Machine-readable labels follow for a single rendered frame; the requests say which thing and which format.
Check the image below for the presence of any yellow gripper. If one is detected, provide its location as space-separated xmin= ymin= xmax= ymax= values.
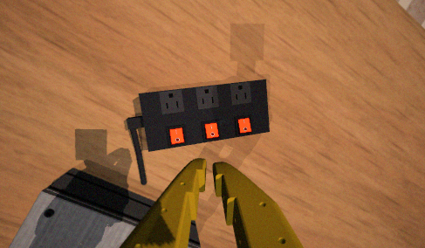
xmin=120 ymin=158 xmax=304 ymax=248

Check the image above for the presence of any black power strip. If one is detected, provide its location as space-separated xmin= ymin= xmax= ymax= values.
xmin=127 ymin=79 xmax=270 ymax=185

